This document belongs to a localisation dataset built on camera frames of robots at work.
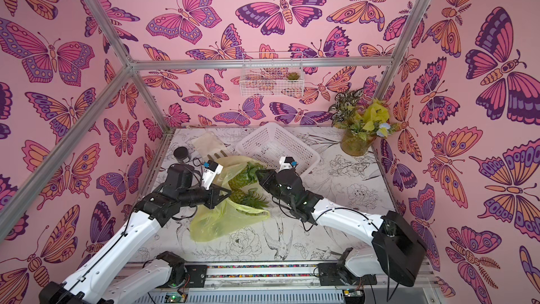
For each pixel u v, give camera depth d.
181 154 1.04
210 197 0.64
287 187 0.58
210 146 1.13
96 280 0.40
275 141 1.12
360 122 0.94
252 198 0.86
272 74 0.96
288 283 0.73
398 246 0.41
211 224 0.81
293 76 0.92
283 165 0.73
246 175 0.76
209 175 0.67
